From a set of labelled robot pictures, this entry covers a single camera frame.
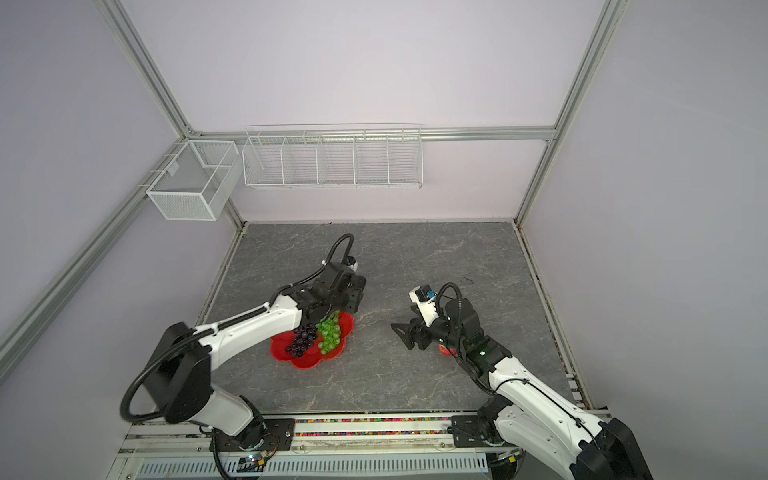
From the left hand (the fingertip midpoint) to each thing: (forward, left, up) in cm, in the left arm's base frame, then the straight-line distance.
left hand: (352, 296), depth 86 cm
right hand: (-10, -14, +4) cm, 18 cm away
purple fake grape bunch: (-8, +15, -8) cm, 18 cm away
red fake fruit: (-14, -26, -9) cm, 31 cm away
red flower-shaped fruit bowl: (-12, +12, -11) cm, 21 cm away
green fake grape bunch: (-7, +7, -6) cm, 12 cm away
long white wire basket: (+42, +5, +19) cm, 47 cm away
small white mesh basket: (+42, +53, +12) cm, 69 cm away
